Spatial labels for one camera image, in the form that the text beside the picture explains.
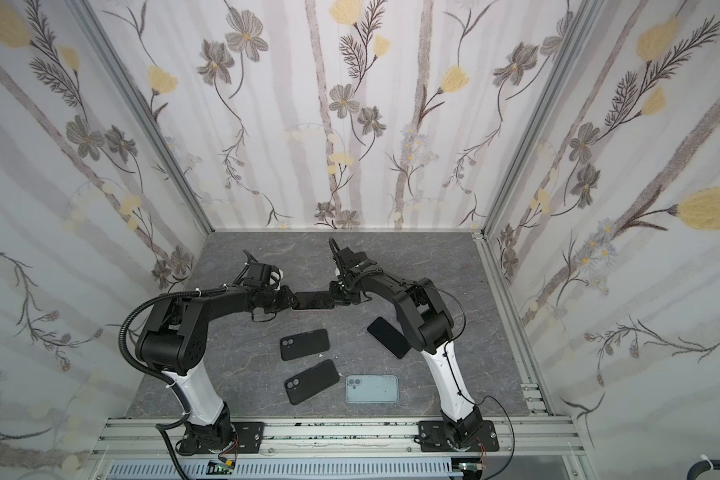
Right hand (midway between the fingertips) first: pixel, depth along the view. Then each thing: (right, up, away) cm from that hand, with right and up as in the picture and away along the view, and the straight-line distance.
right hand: (326, 298), depth 98 cm
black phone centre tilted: (+23, -14, -6) cm, 28 cm away
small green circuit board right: (+39, -37, -27) cm, 60 cm away
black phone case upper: (-8, -14, -7) cm, 17 cm away
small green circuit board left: (-24, -39, -25) cm, 52 cm away
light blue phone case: (+15, -24, -16) cm, 32 cm away
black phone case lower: (-3, -22, -14) cm, 26 cm away
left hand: (-11, +2, +1) cm, 12 cm away
